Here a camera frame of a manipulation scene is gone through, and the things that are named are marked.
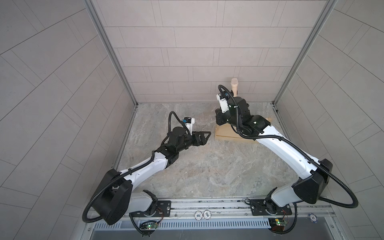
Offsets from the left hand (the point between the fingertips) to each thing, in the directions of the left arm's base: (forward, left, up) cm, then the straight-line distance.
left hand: (208, 133), depth 78 cm
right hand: (+7, -3, +10) cm, 13 cm away
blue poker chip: (-35, -48, -16) cm, 62 cm away
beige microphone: (+33, -18, +8) cm, 38 cm away
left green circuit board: (-38, +26, -17) cm, 49 cm away
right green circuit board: (-36, -32, -18) cm, 52 cm away
